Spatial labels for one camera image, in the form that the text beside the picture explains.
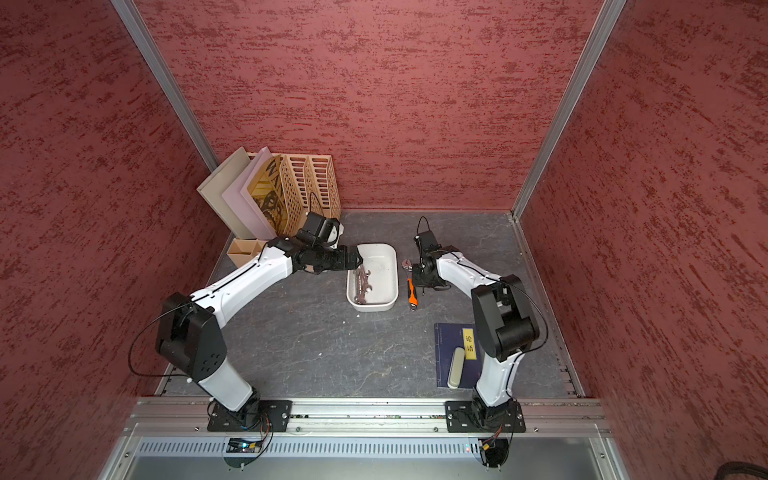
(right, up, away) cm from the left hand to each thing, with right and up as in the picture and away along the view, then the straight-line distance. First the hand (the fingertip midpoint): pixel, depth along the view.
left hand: (347, 266), depth 86 cm
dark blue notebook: (+30, -22, +2) cm, 37 cm away
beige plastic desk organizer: (-19, +29, +28) cm, 45 cm away
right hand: (+23, -7, +9) cm, 26 cm away
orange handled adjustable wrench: (+20, -11, +9) cm, 24 cm away
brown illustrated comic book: (-29, +24, +11) cm, 39 cm away
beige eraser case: (+31, -27, -7) cm, 42 cm away
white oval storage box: (+10, 0, +20) cm, 22 cm away
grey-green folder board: (-40, +24, +2) cm, 47 cm away
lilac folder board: (-34, +21, +3) cm, 40 cm away
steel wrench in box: (+4, -8, +11) cm, 15 cm away
